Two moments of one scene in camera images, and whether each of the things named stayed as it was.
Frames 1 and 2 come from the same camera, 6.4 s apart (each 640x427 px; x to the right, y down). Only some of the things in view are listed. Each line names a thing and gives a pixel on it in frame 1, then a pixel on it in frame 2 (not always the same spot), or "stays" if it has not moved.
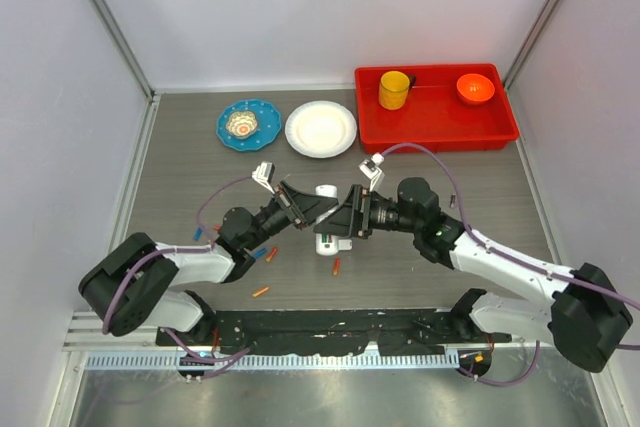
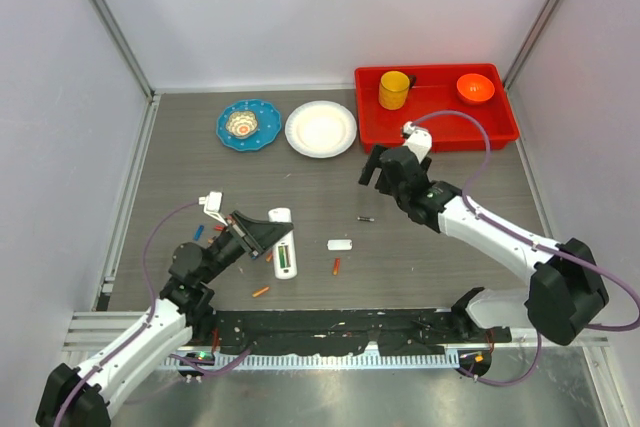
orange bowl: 474,89 stays
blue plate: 269,125 stays
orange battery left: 260,291 stays
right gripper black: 350,214 -> 374,162
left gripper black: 307,206 -> 255,236
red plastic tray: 436,118 stays
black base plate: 397,332 stays
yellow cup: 393,90 stays
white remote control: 333,243 -> 284,253
